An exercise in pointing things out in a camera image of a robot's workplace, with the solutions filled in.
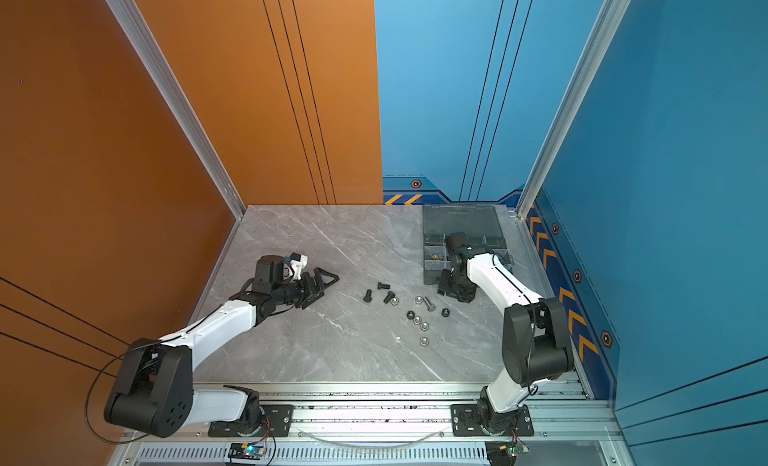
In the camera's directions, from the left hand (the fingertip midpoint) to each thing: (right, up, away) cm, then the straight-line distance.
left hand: (334, 281), depth 86 cm
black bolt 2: (+9, -7, +8) cm, 14 cm away
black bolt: (+14, -3, +10) cm, 18 cm away
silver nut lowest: (+26, -18, -1) cm, 32 cm away
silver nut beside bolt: (+18, -8, +8) cm, 21 cm away
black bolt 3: (+16, -6, +8) cm, 19 cm away
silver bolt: (+29, -9, +6) cm, 31 cm away
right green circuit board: (+45, -37, -17) cm, 61 cm away
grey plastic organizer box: (+54, +18, +31) cm, 65 cm away
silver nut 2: (+25, -12, +4) cm, 28 cm away
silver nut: (+25, -7, +8) cm, 27 cm away
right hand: (+34, -4, +3) cm, 35 cm away
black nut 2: (+33, -10, +5) cm, 35 cm away
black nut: (+23, -11, +5) cm, 26 cm away
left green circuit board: (-18, -38, -15) cm, 45 cm away
